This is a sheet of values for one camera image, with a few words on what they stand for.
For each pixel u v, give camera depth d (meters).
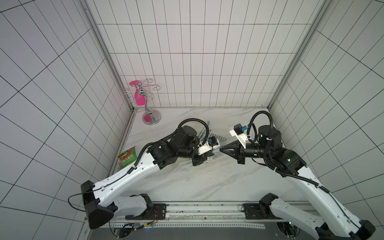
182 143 0.48
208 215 0.73
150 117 1.13
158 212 0.72
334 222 0.38
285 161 0.45
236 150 0.56
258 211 0.66
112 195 0.39
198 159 0.57
